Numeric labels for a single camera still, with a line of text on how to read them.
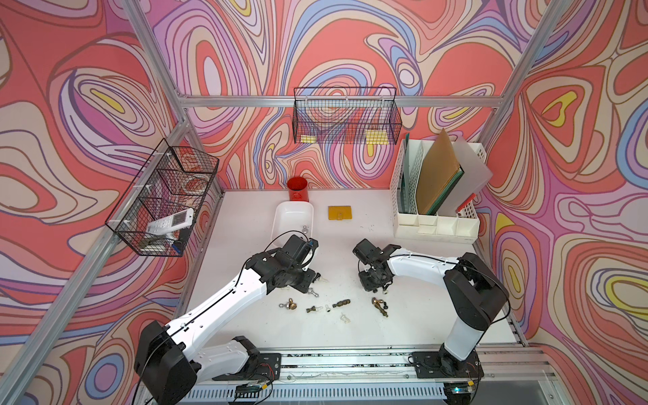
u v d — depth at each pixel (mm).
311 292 871
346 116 974
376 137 822
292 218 1072
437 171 1002
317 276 908
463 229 1028
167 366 376
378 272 670
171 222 687
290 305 840
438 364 672
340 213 1089
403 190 986
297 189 1078
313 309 840
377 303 849
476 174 840
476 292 490
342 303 856
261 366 730
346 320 823
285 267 583
